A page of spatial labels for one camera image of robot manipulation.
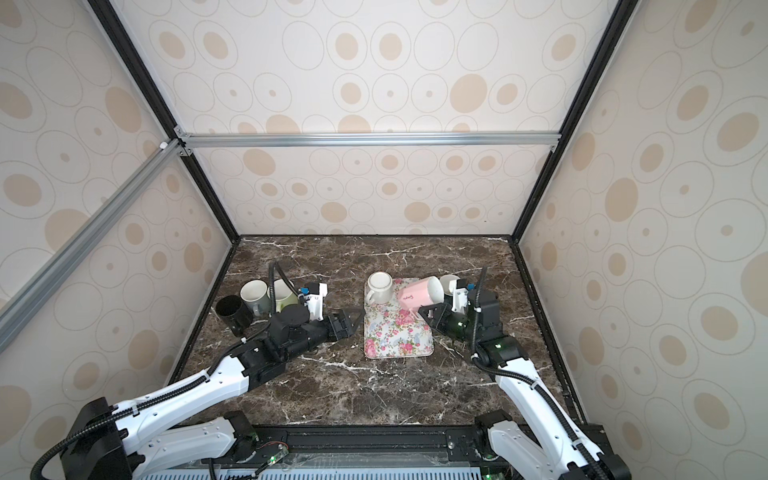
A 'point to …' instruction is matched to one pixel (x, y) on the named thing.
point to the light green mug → (284, 296)
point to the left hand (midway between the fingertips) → (361, 314)
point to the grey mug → (255, 294)
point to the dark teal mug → (449, 282)
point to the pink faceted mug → (420, 293)
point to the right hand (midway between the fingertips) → (422, 309)
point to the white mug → (380, 284)
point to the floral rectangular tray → (393, 331)
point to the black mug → (234, 312)
